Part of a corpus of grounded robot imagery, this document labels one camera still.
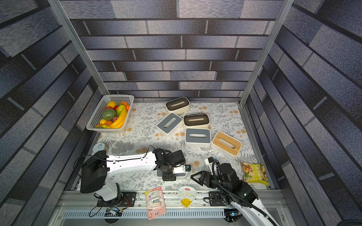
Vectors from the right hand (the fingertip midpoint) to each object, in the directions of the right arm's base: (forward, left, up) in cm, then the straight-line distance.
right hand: (194, 178), depth 72 cm
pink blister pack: (-11, +20, -7) cm, 24 cm away
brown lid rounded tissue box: (+43, -5, -5) cm, 43 cm away
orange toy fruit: (+52, +51, 0) cm, 73 cm away
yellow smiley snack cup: (-8, +4, 0) cm, 9 cm away
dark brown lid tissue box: (+56, +11, -3) cm, 57 cm away
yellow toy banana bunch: (+36, +51, +1) cm, 63 cm away
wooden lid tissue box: (+22, -22, -6) cm, 32 cm away
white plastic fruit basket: (+39, +71, -1) cm, 80 cm away
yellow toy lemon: (+55, +65, -1) cm, 85 cm away
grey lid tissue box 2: (+38, +16, -4) cm, 41 cm away
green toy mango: (+43, +62, +1) cm, 75 cm away
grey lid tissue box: (+3, +19, -3) cm, 20 cm away
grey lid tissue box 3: (+28, -4, -6) cm, 29 cm away
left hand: (+4, +11, -4) cm, 13 cm away
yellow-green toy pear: (+49, +57, 0) cm, 75 cm away
